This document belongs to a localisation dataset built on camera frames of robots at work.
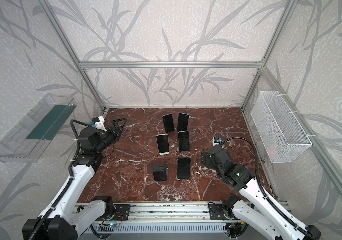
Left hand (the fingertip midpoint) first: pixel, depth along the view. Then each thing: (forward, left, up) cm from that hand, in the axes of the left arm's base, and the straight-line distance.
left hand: (127, 119), depth 74 cm
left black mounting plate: (-37, +1, -28) cm, 46 cm away
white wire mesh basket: (-13, -70, +5) cm, 71 cm away
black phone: (+15, -19, -22) cm, 32 cm away
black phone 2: (+13, -29, -18) cm, 36 cm away
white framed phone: (-2, -16, -22) cm, 27 cm away
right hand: (-10, -43, -11) cm, 45 cm away
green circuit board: (-42, +5, -29) cm, 51 cm away
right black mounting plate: (-36, -45, -28) cm, 64 cm away
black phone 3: (-15, -15, -32) cm, 39 cm away
